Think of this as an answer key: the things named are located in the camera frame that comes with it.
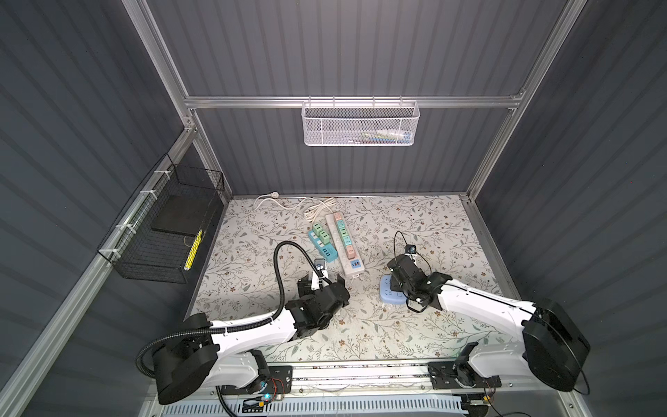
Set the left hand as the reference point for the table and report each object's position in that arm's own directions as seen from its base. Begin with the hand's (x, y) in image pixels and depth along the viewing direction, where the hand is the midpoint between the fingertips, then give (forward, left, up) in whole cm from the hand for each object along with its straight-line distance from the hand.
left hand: (327, 278), depth 82 cm
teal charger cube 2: (+17, -8, -4) cm, 19 cm away
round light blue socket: (-3, -20, -8) cm, 22 cm away
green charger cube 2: (+24, +4, -4) cm, 24 cm away
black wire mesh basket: (+6, +48, +16) cm, 51 cm away
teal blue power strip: (+16, 0, -8) cm, 18 cm away
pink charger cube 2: (+12, -9, -4) cm, 15 cm away
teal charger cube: (+25, -6, -4) cm, 26 cm away
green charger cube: (+21, -6, -4) cm, 22 cm away
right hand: (+1, -25, -4) cm, 25 cm away
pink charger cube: (+30, -5, -4) cm, 30 cm away
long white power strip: (+8, -9, -8) cm, 14 cm away
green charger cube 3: (+19, 0, -5) cm, 20 cm away
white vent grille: (-33, +1, -12) cm, 35 cm away
